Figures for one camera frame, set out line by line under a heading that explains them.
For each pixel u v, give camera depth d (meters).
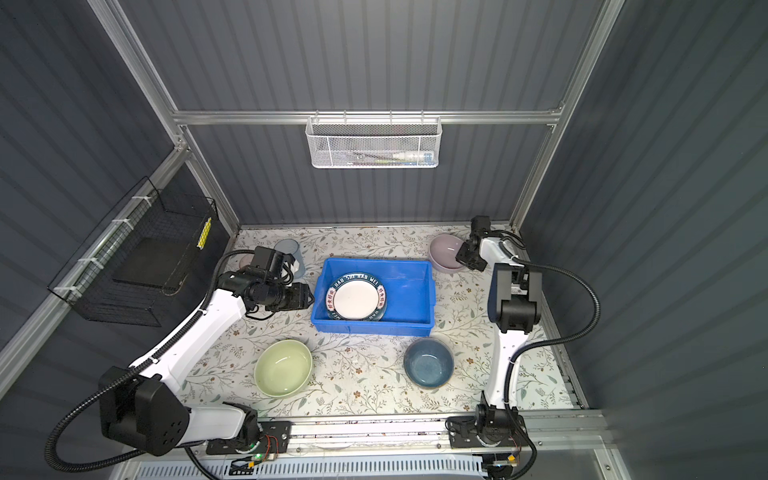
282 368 0.84
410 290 1.01
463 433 0.74
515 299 0.59
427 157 0.91
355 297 0.97
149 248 0.75
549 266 0.55
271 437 0.72
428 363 0.85
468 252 0.96
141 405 0.39
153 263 0.75
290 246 0.98
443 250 1.10
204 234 0.83
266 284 0.61
